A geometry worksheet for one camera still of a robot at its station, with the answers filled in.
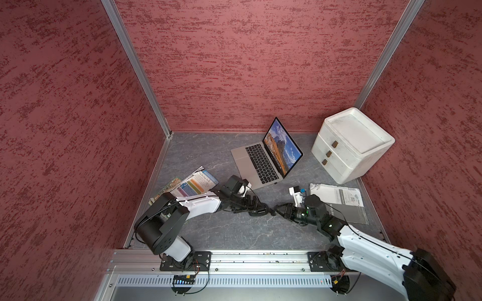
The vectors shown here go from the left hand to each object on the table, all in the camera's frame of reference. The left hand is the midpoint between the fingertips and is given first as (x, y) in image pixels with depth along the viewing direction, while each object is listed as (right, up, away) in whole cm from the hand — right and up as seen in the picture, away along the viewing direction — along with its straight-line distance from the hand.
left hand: (254, 211), depth 84 cm
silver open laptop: (+9, +22, +22) cm, 32 cm away
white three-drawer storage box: (+44, +32, +1) cm, 55 cm away
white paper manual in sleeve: (+45, +2, +6) cm, 45 cm away
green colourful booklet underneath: (-45, +7, +10) cm, 47 cm away
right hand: (+8, +1, -5) cm, 9 cm away
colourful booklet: (-28, +12, +13) cm, 33 cm away
